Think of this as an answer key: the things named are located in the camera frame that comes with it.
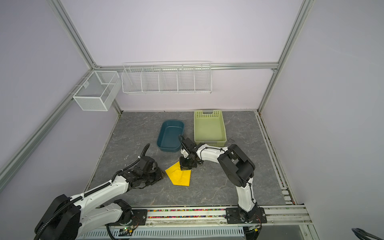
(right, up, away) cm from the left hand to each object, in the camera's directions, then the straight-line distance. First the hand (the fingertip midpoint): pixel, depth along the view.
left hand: (164, 177), depth 84 cm
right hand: (+9, +2, +6) cm, 11 cm away
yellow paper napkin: (+7, 0, +3) cm, 8 cm away
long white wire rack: (-2, +63, +17) cm, 65 cm away
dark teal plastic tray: (-3, +21, +23) cm, 31 cm away
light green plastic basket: (+27, +28, +21) cm, 44 cm away
